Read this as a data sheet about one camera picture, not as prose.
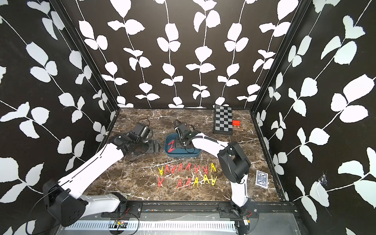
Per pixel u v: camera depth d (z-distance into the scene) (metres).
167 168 0.88
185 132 0.72
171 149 0.96
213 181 0.84
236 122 1.11
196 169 0.88
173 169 0.88
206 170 0.88
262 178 0.84
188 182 0.83
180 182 0.82
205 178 0.84
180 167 0.88
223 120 1.11
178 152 0.82
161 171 0.87
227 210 0.73
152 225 0.70
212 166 0.89
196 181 0.84
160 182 0.82
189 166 0.89
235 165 0.50
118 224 0.70
